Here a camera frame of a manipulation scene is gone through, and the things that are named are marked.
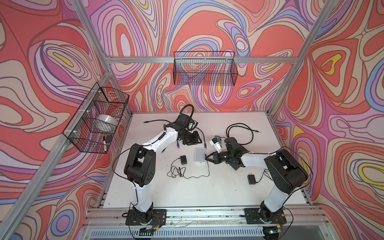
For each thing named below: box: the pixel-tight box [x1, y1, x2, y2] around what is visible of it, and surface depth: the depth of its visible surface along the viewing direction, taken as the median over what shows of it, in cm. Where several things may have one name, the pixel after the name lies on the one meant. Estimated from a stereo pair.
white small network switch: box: [194, 147, 207, 164], surface depth 95 cm
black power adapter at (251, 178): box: [247, 170, 266, 185], surface depth 86 cm
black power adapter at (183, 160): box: [180, 155, 188, 165], surface depth 95 cm
